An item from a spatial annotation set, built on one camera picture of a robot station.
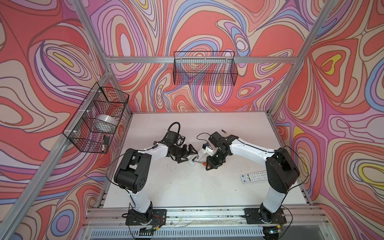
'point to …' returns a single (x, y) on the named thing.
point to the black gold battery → (224, 131)
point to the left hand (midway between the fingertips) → (194, 155)
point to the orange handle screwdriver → (204, 163)
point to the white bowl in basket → (107, 118)
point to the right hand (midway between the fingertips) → (210, 170)
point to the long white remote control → (192, 163)
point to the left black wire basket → (94, 122)
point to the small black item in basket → (106, 140)
